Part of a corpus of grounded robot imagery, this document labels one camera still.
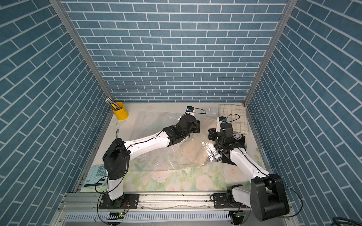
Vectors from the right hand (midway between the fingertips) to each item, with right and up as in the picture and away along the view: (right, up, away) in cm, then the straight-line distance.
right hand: (210, 130), depth 87 cm
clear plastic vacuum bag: (-51, +2, +21) cm, 55 cm away
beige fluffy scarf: (-11, -13, +1) cm, 17 cm away
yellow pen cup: (-65, +10, +18) cm, 68 cm away
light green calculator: (-66, -28, -8) cm, 72 cm away
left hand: (-5, +5, -4) cm, 8 cm away
